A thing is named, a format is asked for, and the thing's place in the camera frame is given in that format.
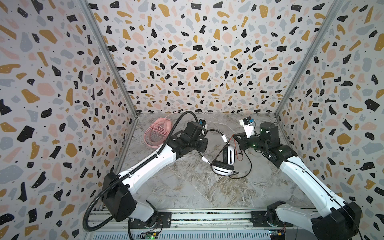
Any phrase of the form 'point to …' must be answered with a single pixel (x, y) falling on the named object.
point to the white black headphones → (225, 167)
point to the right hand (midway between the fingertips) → (233, 132)
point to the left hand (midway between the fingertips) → (207, 139)
